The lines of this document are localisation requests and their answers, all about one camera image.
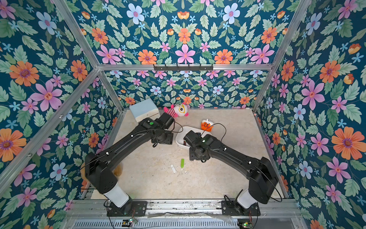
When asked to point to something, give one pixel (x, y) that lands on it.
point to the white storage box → (183, 130)
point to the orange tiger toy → (205, 123)
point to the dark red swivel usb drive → (184, 142)
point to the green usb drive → (182, 162)
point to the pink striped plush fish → (177, 110)
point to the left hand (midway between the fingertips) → (169, 139)
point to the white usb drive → (173, 168)
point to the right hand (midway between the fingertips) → (195, 155)
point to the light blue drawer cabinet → (145, 109)
